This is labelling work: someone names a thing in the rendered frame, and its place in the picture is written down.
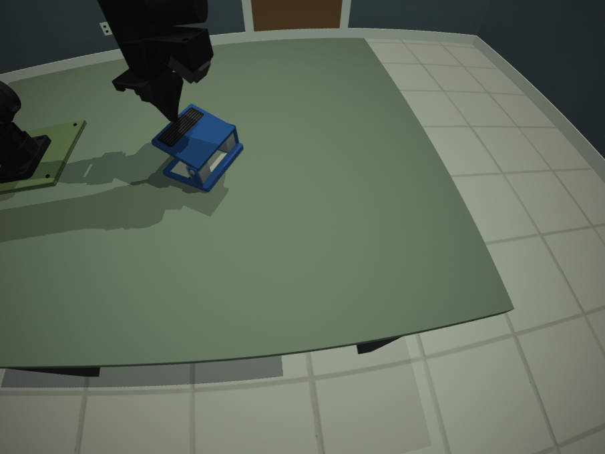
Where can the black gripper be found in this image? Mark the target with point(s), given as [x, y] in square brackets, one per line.
[163, 92]

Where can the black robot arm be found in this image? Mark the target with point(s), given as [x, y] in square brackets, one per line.
[186, 50]

